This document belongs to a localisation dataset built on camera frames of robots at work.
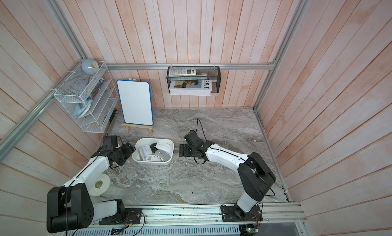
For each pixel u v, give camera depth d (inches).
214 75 37.8
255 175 17.8
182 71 35.6
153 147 37.4
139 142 37.3
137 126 39.8
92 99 33.1
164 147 37.2
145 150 37.2
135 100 36.2
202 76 35.2
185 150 30.8
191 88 37.2
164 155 35.9
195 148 26.3
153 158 35.6
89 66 31.4
